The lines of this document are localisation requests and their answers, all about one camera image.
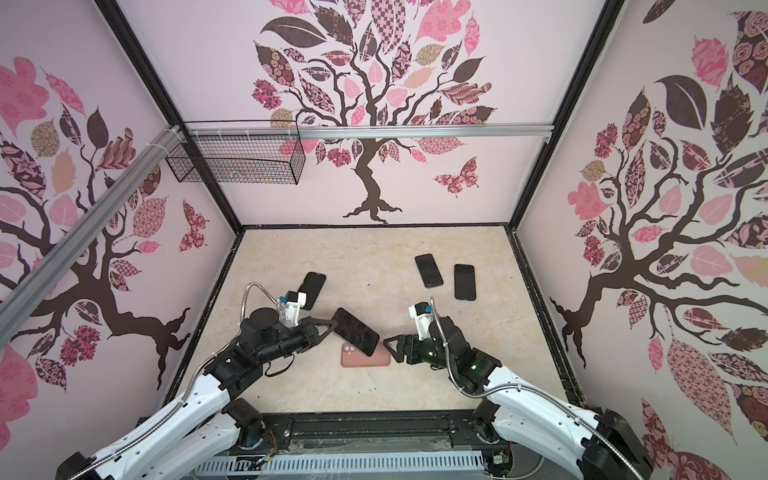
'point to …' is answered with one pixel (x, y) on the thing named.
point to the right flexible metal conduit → (528, 384)
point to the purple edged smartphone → (354, 331)
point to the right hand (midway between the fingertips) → (392, 339)
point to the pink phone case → (352, 357)
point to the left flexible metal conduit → (153, 430)
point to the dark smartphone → (428, 270)
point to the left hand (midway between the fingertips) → (338, 330)
